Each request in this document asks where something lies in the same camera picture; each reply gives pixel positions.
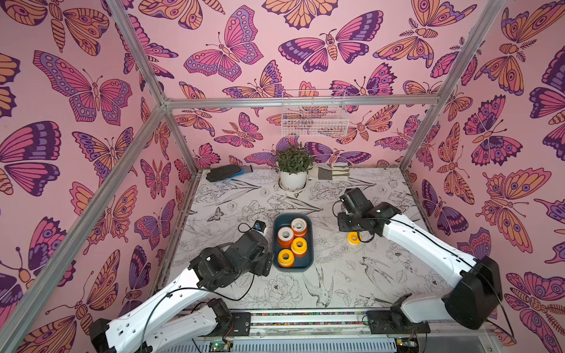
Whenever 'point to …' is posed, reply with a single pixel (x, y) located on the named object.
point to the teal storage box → (301, 264)
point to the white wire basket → (314, 113)
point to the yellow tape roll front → (299, 247)
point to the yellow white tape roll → (283, 262)
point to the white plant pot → (293, 182)
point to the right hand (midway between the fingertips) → (338, 223)
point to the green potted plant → (293, 160)
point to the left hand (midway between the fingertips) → (264, 252)
